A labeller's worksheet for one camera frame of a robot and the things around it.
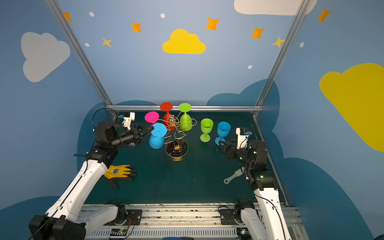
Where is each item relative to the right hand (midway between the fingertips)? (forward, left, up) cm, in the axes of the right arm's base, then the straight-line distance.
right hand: (227, 139), depth 71 cm
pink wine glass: (+11, +40, +2) cm, 41 cm away
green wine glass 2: (+23, +9, -16) cm, 29 cm away
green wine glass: (+18, +22, -6) cm, 30 cm away
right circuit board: (-35, -10, -32) cm, 48 cm away
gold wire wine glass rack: (+10, +29, -25) cm, 40 cm away
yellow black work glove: (-9, +59, -25) cm, 64 cm away
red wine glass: (+20, +33, +2) cm, 39 cm away
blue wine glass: (-1, +35, 0) cm, 35 cm away
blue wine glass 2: (+19, -2, -15) cm, 24 cm away
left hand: (+1, +36, +6) cm, 36 cm away
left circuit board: (-38, +52, -31) cm, 72 cm away
